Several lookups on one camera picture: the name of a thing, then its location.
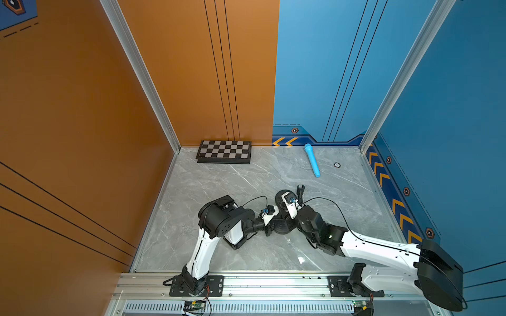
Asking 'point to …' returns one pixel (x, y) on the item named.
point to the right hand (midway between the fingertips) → (283, 206)
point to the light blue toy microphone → (308, 147)
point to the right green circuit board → (360, 303)
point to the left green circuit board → (195, 304)
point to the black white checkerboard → (224, 152)
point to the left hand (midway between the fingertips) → (283, 217)
